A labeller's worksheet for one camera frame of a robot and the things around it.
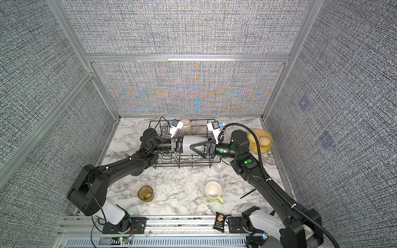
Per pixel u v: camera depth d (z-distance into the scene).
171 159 0.90
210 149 0.58
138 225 0.73
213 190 0.84
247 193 0.83
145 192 0.80
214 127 0.61
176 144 0.65
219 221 0.73
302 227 0.38
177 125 0.68
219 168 0.92
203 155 0.59
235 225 0.73
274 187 0.46
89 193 0.44
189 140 0.63
